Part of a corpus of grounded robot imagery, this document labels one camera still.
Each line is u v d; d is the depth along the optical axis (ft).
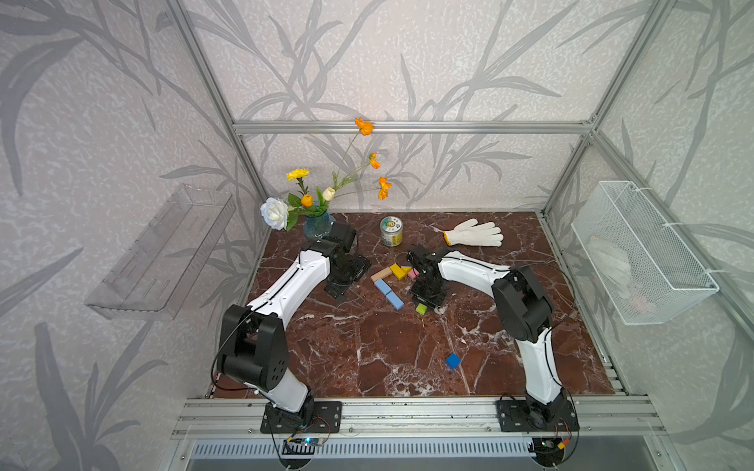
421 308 2.99
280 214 2.47
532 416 2.15
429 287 2.72
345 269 2.37
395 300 3.08
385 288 3.19
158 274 2.26
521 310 1.77
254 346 1.44
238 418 2.52
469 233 3.71
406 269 3.19
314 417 2.38
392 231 3.43
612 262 2.54
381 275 3.33
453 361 2.71
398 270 3.34
